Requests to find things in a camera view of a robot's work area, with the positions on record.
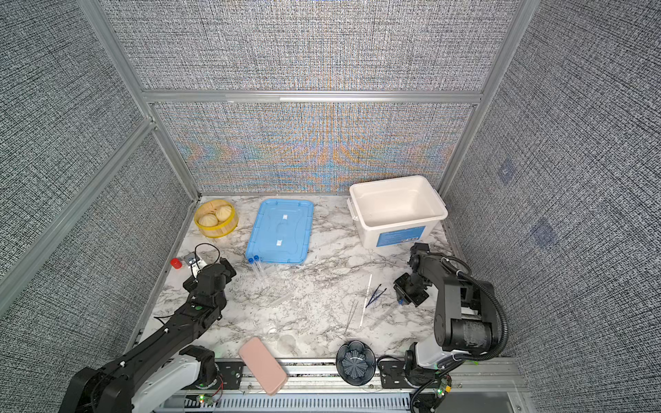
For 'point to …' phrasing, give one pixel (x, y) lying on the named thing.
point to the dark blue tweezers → (373, 296)
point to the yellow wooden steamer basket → (224, 228)
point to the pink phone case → (262, 364)
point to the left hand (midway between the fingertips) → (212, 265)
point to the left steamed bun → (207, 220)
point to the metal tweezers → (349, 318)
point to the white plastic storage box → (394, 211)
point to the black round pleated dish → (355, 362)
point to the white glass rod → (366, 297)
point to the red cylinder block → (176, 263)
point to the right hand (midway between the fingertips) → (399, 296)
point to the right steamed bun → (223, 212)
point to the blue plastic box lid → (281, 231)
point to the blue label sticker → (400, 236)
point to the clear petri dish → (286, 343)
